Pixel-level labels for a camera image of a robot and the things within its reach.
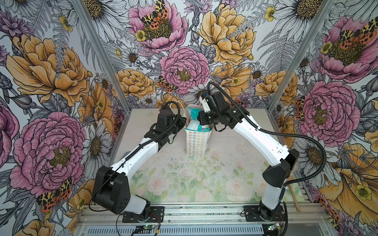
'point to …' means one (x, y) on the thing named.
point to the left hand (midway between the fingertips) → (187, 121)
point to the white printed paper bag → (197, 141)
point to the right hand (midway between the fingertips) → (199, 121)
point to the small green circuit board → (149, 226)
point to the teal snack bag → (194, 123)
